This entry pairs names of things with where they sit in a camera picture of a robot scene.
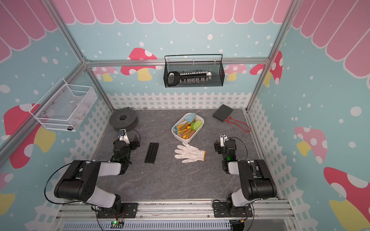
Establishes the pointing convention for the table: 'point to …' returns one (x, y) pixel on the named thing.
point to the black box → (222, 112)
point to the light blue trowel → (190, 118)
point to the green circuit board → (116, 224)
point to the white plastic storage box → (180, 121)
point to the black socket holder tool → (175, 78)
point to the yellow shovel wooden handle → (182, 127)
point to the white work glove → (191, 153)
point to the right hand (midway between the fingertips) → (224, 139)
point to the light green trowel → (196, 125)
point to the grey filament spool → (124, 118)
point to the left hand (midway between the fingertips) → (130, 137)
